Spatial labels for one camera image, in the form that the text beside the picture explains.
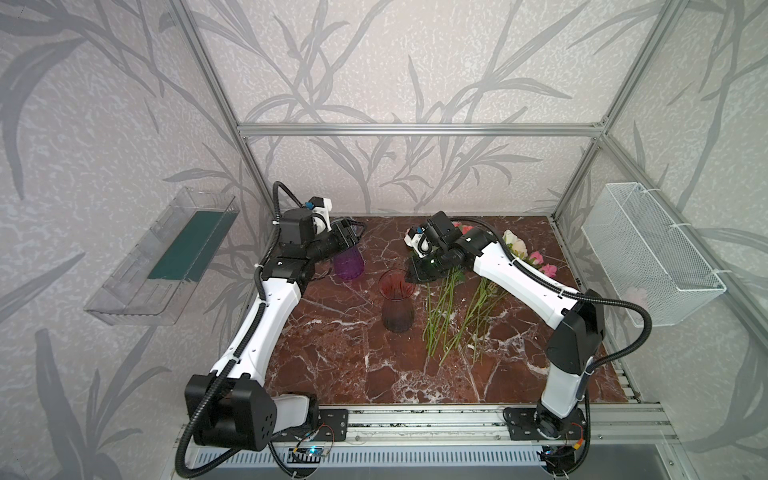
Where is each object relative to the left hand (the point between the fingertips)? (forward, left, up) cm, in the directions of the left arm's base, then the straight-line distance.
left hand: (366, 220), depth 75 cm
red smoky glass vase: (-12, -8, -20) cm, 25 cm away
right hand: (-7, -10, -12) cm, 17 cm away
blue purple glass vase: (+10, +10, -35) cm, 37 cm away
